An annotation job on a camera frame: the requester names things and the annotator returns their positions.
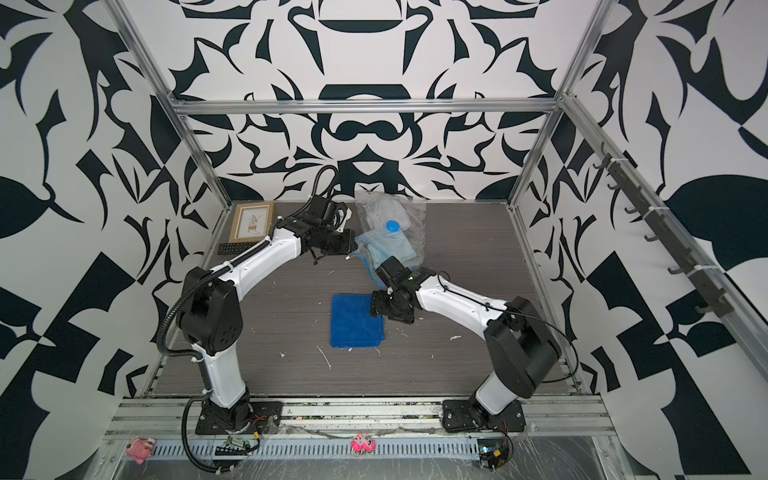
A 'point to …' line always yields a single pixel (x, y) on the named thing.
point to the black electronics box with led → (493, 452)
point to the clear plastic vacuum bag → (389, 225)
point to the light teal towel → (383, 244)
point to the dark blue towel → (351, 324)
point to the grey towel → (379, 211)
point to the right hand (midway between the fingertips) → (376, 311)
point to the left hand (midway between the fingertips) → (355, 240)
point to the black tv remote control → (231, 249)
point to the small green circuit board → (244, 443)
